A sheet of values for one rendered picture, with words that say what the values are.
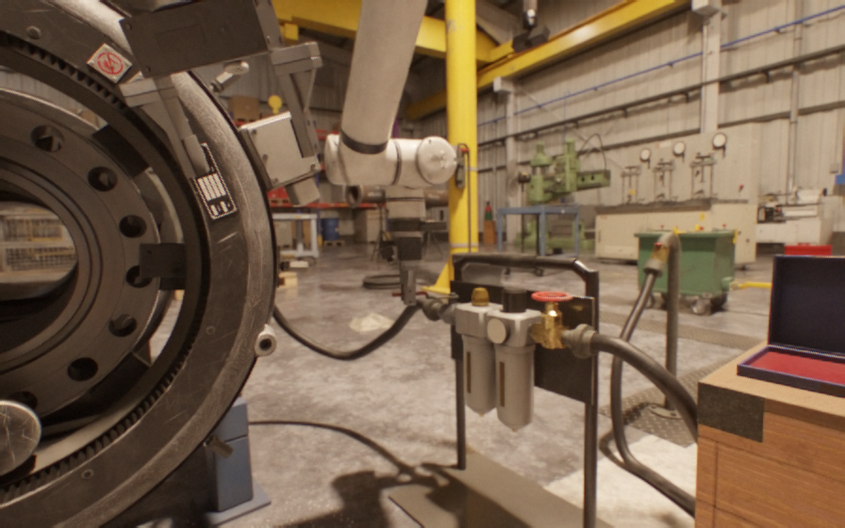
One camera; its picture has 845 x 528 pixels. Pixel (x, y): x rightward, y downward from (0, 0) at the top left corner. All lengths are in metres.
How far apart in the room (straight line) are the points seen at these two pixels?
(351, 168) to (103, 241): 0.39
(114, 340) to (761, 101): 11.24
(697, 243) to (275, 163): 2.94
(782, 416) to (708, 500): 0.12
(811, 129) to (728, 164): 4.48
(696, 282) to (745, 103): 8.39
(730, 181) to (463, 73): 3.80
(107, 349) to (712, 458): 0.80
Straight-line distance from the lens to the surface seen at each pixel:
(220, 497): 1.18
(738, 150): 6.62
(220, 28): 0.48
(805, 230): 9.45
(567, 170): 11.47
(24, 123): 0.80
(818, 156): 10.93
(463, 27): 4.41
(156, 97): 0.53
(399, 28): 0.67
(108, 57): 0.69
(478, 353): 0.94
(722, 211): 6.12
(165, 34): 0.50
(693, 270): 3.36
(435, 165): 0.82
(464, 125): 4.14
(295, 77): 0.47
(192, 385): 0.70
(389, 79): 0.70
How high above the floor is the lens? 0.64
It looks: 5 degrees down
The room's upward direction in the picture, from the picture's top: 1 degrees counter-clockwise
